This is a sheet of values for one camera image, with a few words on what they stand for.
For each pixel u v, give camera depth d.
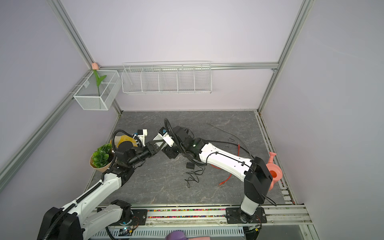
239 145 0.99
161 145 0.74
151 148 0.68
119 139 1.04
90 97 0.77
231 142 1.02
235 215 0.74
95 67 0.89
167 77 0.98
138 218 0.73
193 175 0.85
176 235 0.69
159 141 0.74
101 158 0.77
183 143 0.58
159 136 0.68
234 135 1.06
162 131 0.65
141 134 0.72
